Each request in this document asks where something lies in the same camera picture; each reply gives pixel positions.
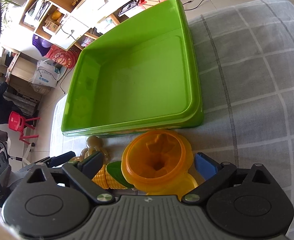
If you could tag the tan octopus toy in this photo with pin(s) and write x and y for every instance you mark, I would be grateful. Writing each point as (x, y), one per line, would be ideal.
(94, 144)

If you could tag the green plastic cookie box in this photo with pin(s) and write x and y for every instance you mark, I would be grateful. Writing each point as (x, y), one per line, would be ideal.
(140, 75)

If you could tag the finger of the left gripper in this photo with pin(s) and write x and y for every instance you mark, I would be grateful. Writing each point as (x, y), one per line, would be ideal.
(60, 160)

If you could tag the purple balloon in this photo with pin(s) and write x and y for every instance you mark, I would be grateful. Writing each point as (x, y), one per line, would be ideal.
(43, 46)

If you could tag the white wooden shelf cabinet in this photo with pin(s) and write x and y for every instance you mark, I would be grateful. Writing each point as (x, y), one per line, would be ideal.
(77, 17)

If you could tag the wooden desk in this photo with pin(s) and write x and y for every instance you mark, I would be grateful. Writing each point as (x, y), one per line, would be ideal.
(21, 91)

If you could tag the grey checked tablecloth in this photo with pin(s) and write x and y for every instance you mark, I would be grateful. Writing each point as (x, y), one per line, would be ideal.
(245, 58)

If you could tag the toy corn cob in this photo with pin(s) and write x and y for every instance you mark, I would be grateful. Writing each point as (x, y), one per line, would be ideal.
(110, 176)

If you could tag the white office chair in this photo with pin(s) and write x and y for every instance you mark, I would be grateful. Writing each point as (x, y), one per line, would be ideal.
(14, 153)

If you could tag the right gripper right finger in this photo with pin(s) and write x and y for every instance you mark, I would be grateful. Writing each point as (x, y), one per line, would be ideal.
(216, 176)

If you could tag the white paper bag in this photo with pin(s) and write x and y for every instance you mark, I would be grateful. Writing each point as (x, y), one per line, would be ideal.
(48, 73)

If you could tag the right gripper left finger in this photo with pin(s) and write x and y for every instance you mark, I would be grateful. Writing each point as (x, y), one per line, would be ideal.
(81, 176)

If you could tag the orange plastic juicer toy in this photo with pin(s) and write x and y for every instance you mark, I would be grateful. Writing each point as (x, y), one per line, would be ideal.
(160, 162)

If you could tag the red plastic child chair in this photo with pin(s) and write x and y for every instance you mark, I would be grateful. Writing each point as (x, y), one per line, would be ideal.
(18, 123)

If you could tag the red round gift box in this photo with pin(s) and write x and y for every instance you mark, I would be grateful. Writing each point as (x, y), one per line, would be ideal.
(67, 58)

